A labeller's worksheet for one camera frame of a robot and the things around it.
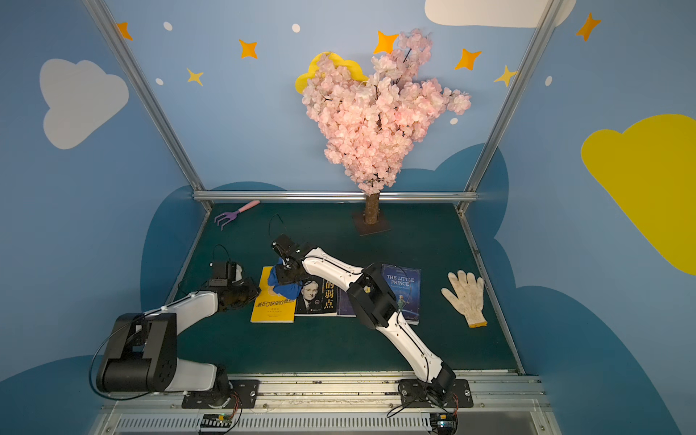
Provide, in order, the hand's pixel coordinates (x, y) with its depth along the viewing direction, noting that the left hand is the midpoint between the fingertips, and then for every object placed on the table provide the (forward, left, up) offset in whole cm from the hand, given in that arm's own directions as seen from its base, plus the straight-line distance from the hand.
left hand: (260, 286), depth 94 cm
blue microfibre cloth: (-3, -11, +2) cm, 12 cm away
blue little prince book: (+3, -52, 0) cm, 52 cm away
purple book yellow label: (-6, -30, -1) cm, 30 cm away
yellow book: (-7, -4, -1) cm, 8 cm away
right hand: (+3, -9, 0) cm, 9 cm away
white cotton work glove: (-2, -74, -1) cm, 74 cm away
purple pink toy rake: (+33, +21, 0) cm, 39 cm away
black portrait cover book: (-3, -20, -1) cm, 20 cm away
